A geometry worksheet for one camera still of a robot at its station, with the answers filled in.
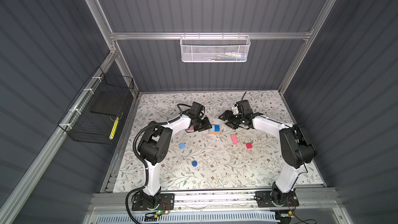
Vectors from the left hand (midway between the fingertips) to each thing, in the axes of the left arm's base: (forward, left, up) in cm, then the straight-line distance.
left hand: (210, 126), depth 96 cm
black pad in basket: (+4, +54, +21) cm, 58 cm away
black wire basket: (-6, +56, +23) cm, 61 cm away
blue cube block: (-1, -4, -1) cm, 5 cm away
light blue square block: (-1, -1, -1) cm, 2 cm away
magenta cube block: (-13, -22, -4) cm, 26 cm away
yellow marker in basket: (-14, +46, +22) cm, 53 cm away
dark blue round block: (-21, +11, -5) cm, 24 cm away
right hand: (+1, -8, +4) cm, 9 cm away
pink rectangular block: (-7, -15, -5) cm, 17 cm away
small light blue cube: (-9, +18, -6) cm, 21 cm away
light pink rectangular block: (-4, +11, +5) cm, 13 cm away
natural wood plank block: (-2, -3, -5) cm, 6 cm away
